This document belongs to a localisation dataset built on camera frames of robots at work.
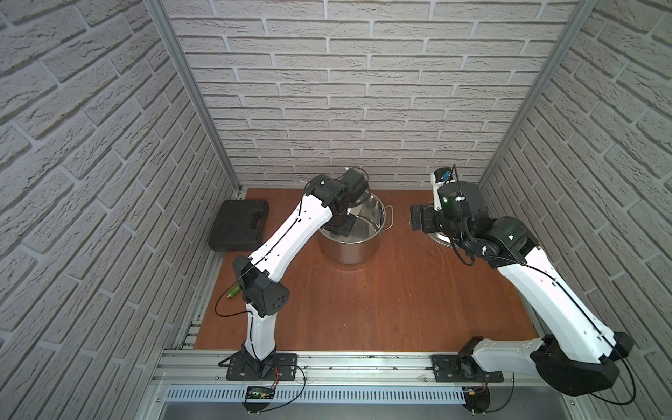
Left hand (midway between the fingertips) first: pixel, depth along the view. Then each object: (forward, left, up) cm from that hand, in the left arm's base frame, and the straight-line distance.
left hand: (331, 219), depth 78 cm
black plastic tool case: (+12, +37, -20) cm, 43 cm away
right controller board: (-44, -41, -24) cm, 64 cm away
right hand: (-5, -27, +12) cm, 30 cm away
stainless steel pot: (-3, -10, -9) cm, 14 cm away
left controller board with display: (-41, +20, -27) cm, 54 cm away
